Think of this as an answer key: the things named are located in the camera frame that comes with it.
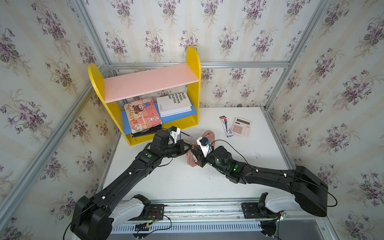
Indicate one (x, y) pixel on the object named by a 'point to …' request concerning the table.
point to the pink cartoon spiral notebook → (142, 115)
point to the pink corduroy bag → (210, 135)
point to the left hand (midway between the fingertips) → (195, 149)
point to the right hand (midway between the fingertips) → (195, 148)
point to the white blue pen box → (228, 131)
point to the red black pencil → (185, 134)
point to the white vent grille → (130, 227)
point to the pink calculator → (242, 126)
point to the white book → (174, 104)
